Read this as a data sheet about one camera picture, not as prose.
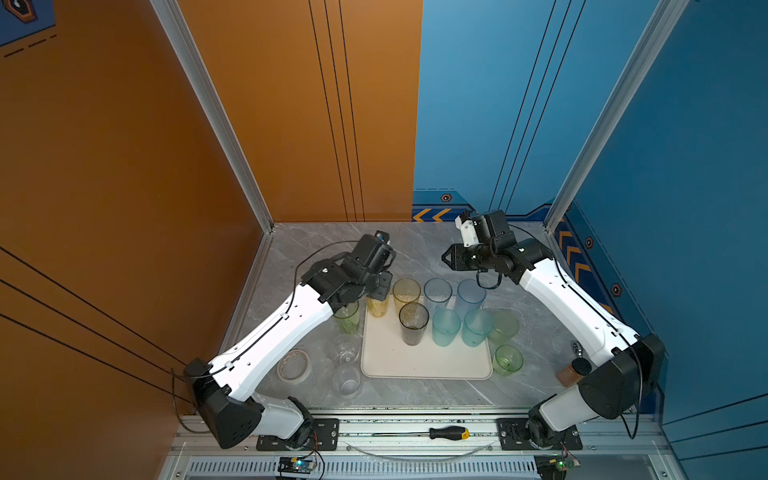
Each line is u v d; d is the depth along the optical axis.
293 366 0.85
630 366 0.40
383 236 0.64
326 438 0.73
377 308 0.94
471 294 0.85
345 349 0.87
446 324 0.87
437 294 0.86
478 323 0.89
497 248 0.59
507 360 0.85
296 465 0.71
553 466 0.70
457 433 0.72
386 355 0.91
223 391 0.39
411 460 0.71
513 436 0.72
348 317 0.81
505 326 0.88
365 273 0.54
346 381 0.81
